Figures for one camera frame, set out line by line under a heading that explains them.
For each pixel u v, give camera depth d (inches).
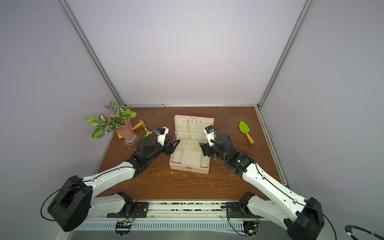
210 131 24.9
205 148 25.6
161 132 27.3
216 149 25.0
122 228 28.2
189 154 33.6
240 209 25.5
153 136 28.0
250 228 27.6
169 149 28.6
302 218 14.8
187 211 29.4
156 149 27.3
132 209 27.6
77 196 16.2
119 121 32.8
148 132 40.8
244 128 42.0
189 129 35.1
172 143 28.7
